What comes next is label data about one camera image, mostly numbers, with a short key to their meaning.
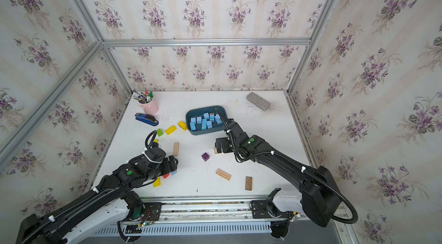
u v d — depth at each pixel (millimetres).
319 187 420
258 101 1110
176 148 927
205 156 879
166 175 824
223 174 839
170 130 995
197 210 748
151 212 721
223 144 720
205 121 1017
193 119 1012
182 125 999
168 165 705
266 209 656
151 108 1033
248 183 801
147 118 1016
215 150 774
